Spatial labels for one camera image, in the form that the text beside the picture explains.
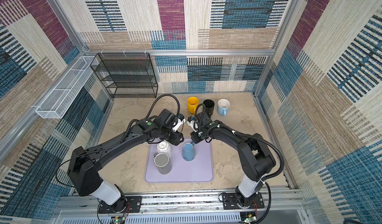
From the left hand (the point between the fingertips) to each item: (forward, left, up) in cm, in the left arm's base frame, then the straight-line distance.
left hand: (181, 137), depth 80 cm
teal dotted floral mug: (-6, -4, -5) cm, 8 cm away
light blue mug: (+25, -27, -5) cm, 37 cm away
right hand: (+5, -8, -10) cm, 13 cm away
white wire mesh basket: (+10, +58, +19) cm, 62 cm away
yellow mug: (+30, -6, -6) cm, 31 cm away
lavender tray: (-11, -10, -16) cm, 22 cm away
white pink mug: (-3, +9, -4) cm, 10 cm away
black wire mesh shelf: (+51, +42, +3) cm, 66 cm away
